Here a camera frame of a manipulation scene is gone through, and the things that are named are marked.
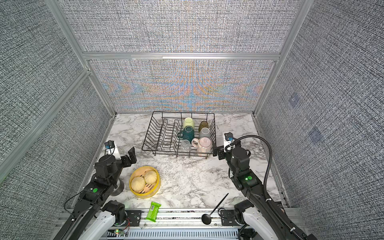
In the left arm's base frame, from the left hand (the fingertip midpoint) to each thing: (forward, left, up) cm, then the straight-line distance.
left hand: (125, 149), depth 76 cm
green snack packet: (-25, -13, -19) cm, 34 cm away
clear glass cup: (+8, -31, -11) cm, 34 cm away
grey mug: (+15, -43, -7) cm, 46 cm away
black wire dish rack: (+16, -15, -14) cm, 26 cm away
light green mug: (+24, -33, -7) cm, 41 cm away
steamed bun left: (-13, -5, -14) cm, 19 cm away
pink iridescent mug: (+4, -41, -6) cm, 42 cm away
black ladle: (-29, -40, -20) cm, 53 cm away
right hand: (+2, -50, +4) cm, 50 cm away
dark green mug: (+15, -32, -8) cm, 36 cm away
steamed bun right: (-9, -11, -13) cm, 20 cm away
